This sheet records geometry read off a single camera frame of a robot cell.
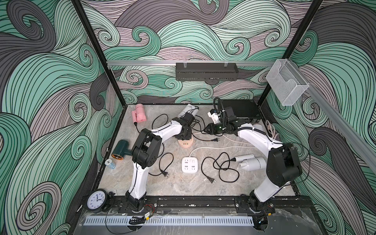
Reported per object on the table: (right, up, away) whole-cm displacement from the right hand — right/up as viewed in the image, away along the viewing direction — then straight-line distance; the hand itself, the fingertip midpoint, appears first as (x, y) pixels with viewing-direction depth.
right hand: (203, 130), depth 87 cm
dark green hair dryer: (-50, -11, -1) cm, 51 cm away
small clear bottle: (-55, -18, -5) cm, 58 cm away
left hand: (-10, -5, +9) cm, 15 cm away
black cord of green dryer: (-23, -25, -3) cm, 34 cm away
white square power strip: (-9, -20, -3) cm, 22 cm away
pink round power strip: (-11, -10, +8) cm, 16 cm away
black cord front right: (+4, -27, -7) cm, 29 cm away
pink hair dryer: (-47, +9, +21) cm, 52 cm away
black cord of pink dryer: (-48, +3, +20) cm, 52 cm away
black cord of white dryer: (+10, -7, +11) cm, 16 cm away
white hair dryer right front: (+26, -18, -4) cm, 32 cm away
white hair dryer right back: (+40, +1, +13) cm, 42 cm away
